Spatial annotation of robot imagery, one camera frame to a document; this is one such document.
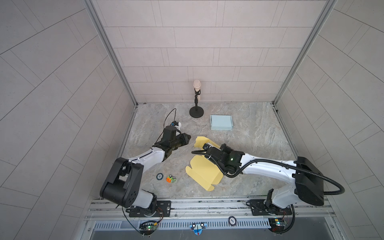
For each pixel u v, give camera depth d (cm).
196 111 111
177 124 80
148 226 65
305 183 40
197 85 92
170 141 68
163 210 70
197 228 65
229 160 56
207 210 71
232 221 68
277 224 68
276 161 47
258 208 70
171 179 79
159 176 81
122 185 42
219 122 102
